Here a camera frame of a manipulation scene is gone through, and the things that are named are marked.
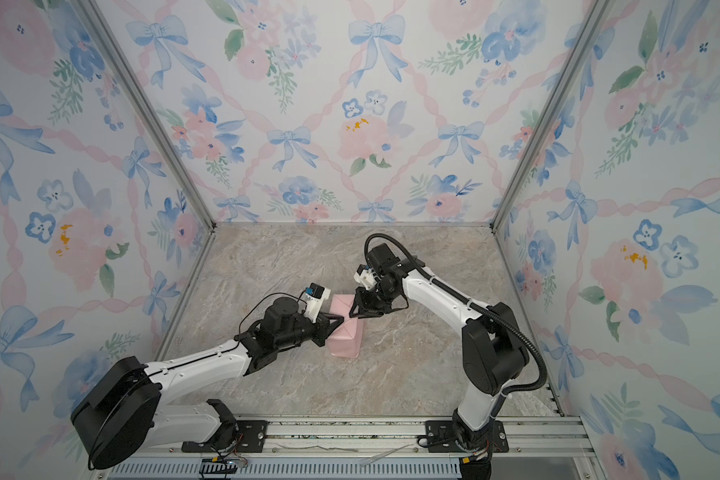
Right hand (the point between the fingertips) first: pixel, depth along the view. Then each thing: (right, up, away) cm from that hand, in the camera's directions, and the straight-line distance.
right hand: (354, 312), depth 83 cm
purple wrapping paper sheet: (-2, -6, -6) cm, 8 cm away
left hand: (-2, -1, -4) cm, 4 cm away
